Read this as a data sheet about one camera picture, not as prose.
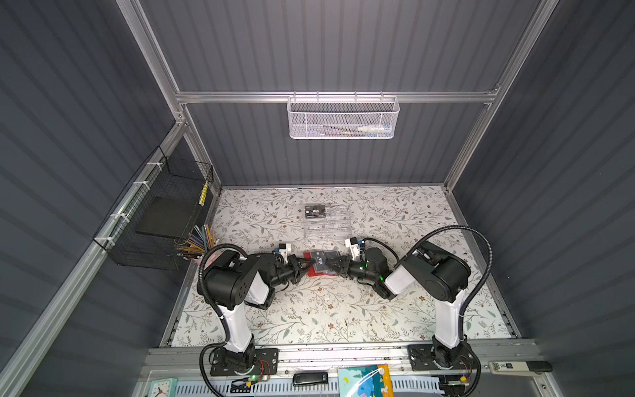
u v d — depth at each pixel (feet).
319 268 2.85
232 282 1.65
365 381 2.29
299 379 2.22
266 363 2.37
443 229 1.83
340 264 2.76
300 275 2.72
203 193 2.72
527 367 2.26
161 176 2.60
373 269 2.50
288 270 2.69
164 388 2.24
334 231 3.42
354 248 2.86
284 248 2.92
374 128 2.92
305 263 2.92
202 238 2.91
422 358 2.40
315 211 3.26
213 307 1.68
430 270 1.81
